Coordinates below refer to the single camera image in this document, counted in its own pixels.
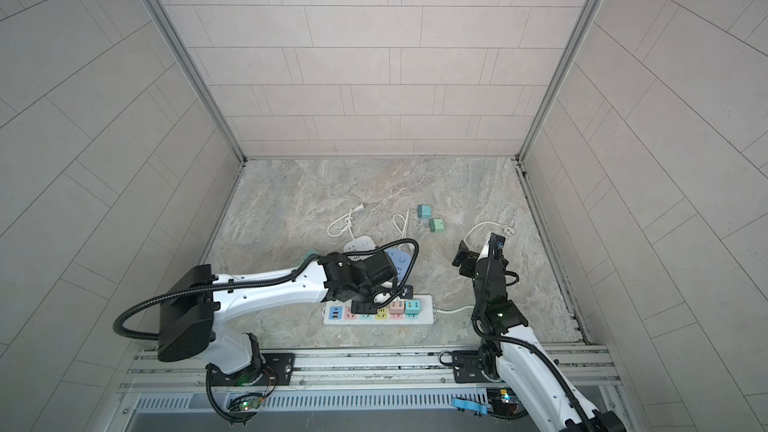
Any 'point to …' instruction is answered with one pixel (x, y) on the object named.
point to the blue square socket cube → (401, 261)
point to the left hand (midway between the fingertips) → (386, 294)
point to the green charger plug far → (436, 225)
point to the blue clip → (470, 406)
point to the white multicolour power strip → (339, 312)
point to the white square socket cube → (362, 243)
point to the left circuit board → (253, 403)
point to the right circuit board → (503, 401)
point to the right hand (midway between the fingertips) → (471, 245)
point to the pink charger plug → (396, 309)
